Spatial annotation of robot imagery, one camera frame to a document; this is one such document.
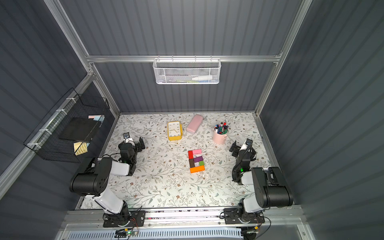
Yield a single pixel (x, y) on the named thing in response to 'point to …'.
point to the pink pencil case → (194, 123)
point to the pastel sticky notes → (97, 117)
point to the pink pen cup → (220, 133)
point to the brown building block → (192, 163)
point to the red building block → (190, 154)
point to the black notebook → (80, 129)
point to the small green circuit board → (132, 233)
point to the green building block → (201, 163)
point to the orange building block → (197, 169)
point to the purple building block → (198, 159)
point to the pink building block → (196, 151)
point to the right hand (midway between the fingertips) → (243, 144)
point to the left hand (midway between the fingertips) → (134, 139)
